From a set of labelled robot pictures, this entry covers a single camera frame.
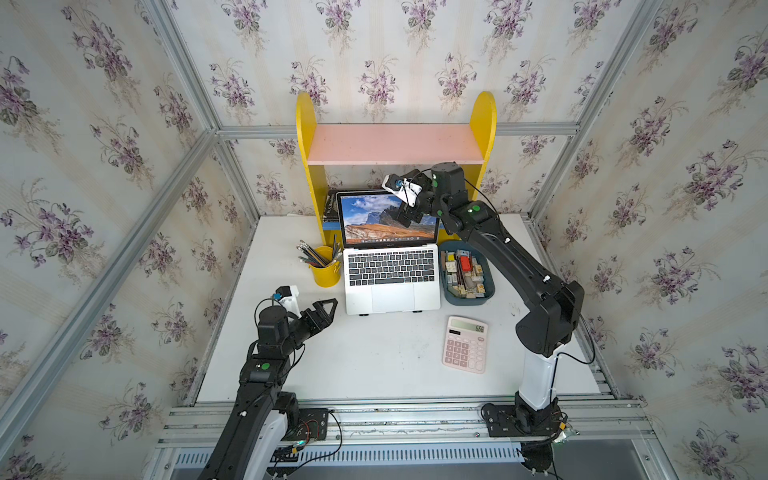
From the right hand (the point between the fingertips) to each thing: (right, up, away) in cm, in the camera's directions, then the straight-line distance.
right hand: (399, 189), depth 79 cm
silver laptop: (-3, -22, +14) cm, 27 cm away
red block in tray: (+24, -22, +23) cm, 39 cm away
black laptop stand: (-10, -37, +14) cm, 41 cm away
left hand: (-18, -32, 0) cm, 37 cm away
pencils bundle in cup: (-27, -19, +14) cm, 36 cm away
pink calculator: (+20, -44, +7) cm, 49 cm away
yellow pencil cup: (-22, -26, +18) cm, 38 cm away
